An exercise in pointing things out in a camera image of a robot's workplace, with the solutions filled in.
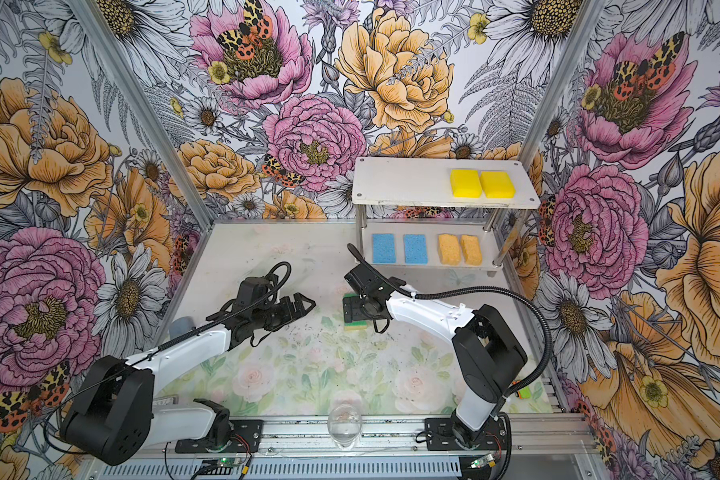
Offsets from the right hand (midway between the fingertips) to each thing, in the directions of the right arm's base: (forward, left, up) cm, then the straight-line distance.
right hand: (363, 319), depth 87 cm
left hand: (+1, +17, +1) cm, 17 cm away
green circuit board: (-33, -29, -8) cm, 44 cm away
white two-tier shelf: (+50, -28, -6) cm, 58 cm away
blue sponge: (+27, -7, 0) cm, 28 cm away
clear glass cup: (-25, +5, -9) cm, 27 cm away
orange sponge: (+25, -29, +2) cm, 38 cm away
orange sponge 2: (+24, -37, +1) cm, 44 cm away
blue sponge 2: (+26, -18, 0) cm, 32 cm away
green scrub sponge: (0, +2, -4) cm, 5 cm away
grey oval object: (+2, +55, -5) cm, 56 cm away
